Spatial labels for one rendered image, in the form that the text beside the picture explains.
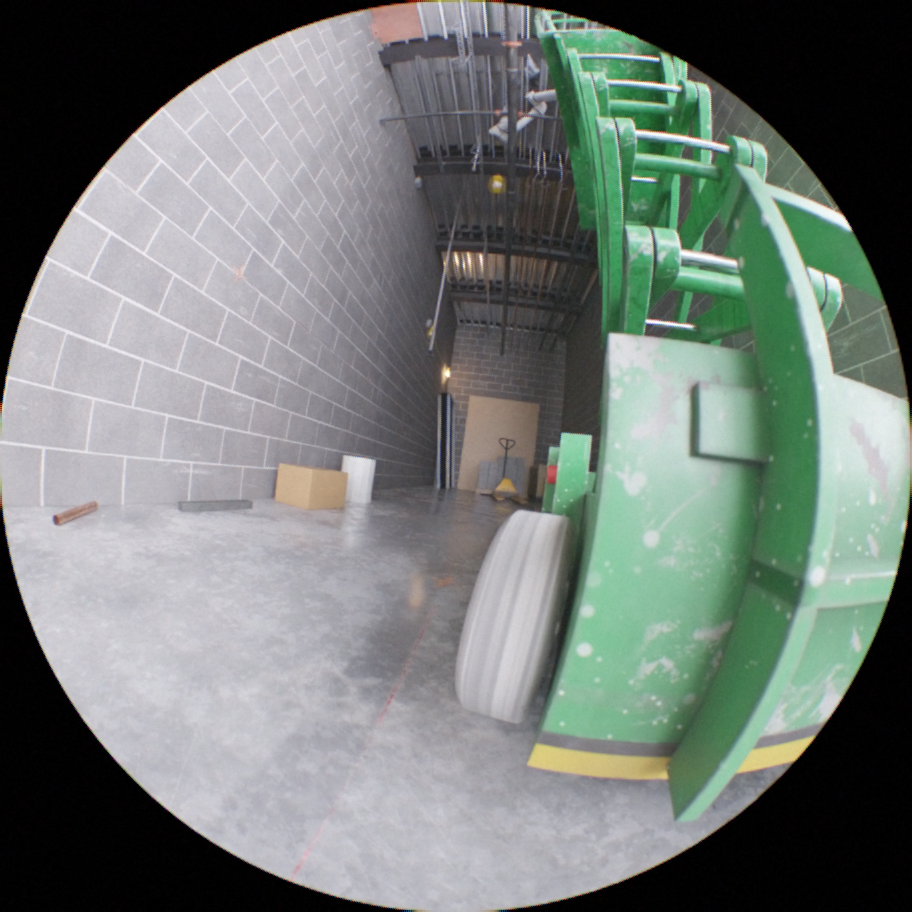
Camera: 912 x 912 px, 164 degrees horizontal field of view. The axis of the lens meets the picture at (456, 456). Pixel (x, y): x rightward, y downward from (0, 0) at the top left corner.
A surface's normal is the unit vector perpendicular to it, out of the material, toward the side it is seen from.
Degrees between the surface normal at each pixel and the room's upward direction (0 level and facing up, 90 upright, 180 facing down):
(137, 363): 90
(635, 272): 160
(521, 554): 42
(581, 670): 90
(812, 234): 180
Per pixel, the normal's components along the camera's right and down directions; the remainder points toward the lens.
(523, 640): -0.33, -0.34
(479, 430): -0.11, -0.07
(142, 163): 0.99, 0.13
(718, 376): -0.37, -0.11
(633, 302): -0.25, 0.90
